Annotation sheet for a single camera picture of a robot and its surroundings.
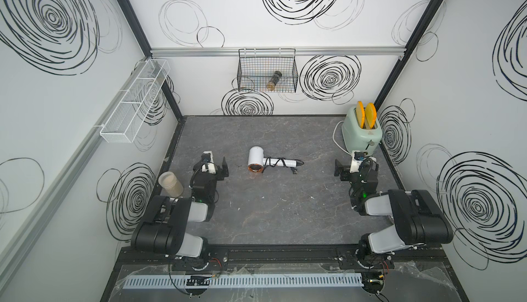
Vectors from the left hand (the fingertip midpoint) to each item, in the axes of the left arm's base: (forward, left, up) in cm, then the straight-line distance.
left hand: (212, 158), depth 88 cm
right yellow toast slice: (+19, -70, +11) cm, 74 cm away
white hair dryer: (+4, -19, -6) cm, 20 cm away
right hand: (+2, -62, -1) cm, 62 cm away
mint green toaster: (+10, -65, +4) cm, 66 cm away
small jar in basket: (+24, -25, +22) cm, 41 cm away
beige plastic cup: (-11, +16, -2) cm, 19 cm away
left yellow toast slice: (+19, -66, +11) cm, 69 cm away
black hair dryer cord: (+4, -32, -7) cm, 33 cm away
